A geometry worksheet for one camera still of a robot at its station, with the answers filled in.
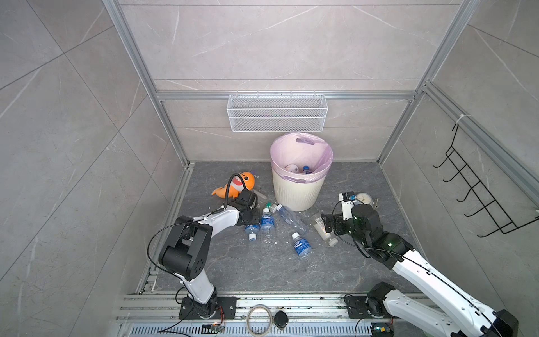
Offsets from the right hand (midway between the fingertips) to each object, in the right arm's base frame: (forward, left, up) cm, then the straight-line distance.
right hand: (332, 211), depth 78 cm
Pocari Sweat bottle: (-8, +11, -13) cm, 19 cm away
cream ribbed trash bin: (+11, +12, -5) cm, 17 cm away
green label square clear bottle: (+13, +24, -15) cm, 31 cm away
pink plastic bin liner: (+32, +8, -3) cm, 33 cm away
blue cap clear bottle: (+29, +5, -9) cm, 31 cm away
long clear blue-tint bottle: (+7, +15, -14) cm, 22 cm away
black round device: (-33, +21, -9) cm, 40 cm away
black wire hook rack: (0, -45, +14) cm, 47 cm away
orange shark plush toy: (+22, +40, -11) cm, 47 cm away
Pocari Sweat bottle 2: (0, +32, -14) cm, 35 cm away
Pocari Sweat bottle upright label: (+1, +25, -14) cm, 28 cm away
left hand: (+9, +32, -15) cm, 37 cm away
